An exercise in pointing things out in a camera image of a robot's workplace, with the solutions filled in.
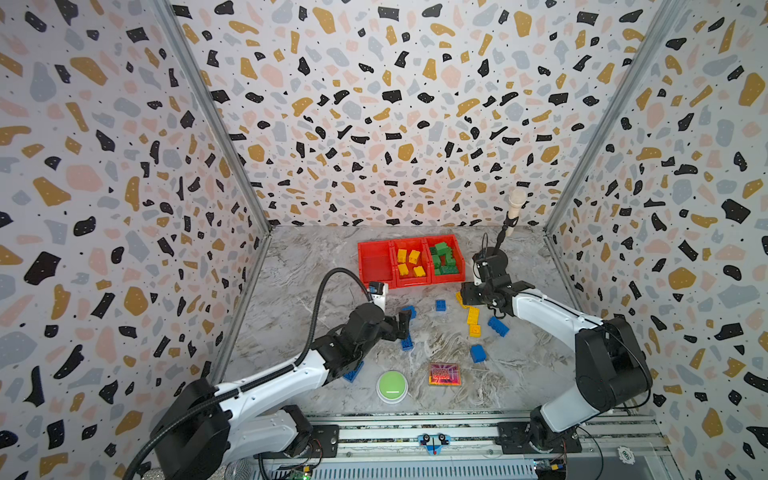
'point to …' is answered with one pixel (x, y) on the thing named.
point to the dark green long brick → (436, 263)
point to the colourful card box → (444, 374)
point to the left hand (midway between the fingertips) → (402, 306)
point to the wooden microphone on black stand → (495, 256)
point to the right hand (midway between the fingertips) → (469, 284)
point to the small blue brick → (441, 305)
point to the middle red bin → (403, 248)
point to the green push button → (392, 387)
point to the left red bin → (377, 261)
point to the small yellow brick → (475, 331)
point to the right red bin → (457, 253)
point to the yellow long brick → (460, 299)
